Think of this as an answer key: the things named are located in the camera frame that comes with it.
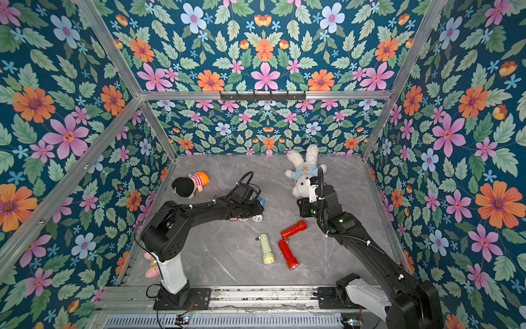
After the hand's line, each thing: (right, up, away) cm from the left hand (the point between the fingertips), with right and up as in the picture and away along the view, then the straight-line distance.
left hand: (264, 207), depth 95 cm
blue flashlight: (-1, +3, +3) cm, 4 cm away
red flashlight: (+17, -7, -7) cm, 19 cm away
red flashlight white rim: (-3, -5, -2) cm, 6 cm away
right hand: (+16, +7, -15) cm, 23 cm away
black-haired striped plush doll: (-42, +9, +11) cm, 44 cm away
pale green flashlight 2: (+3, -17, -15) cm, 23 cm away
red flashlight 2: (+12, -19, -15) cm, 27 cm away
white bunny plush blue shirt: (+20, +18, +9) cm, 28 cm away
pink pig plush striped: (-41, -21, -19) cm, 50 cm away
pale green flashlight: (-10, -5, -2) cm, 11 cm away
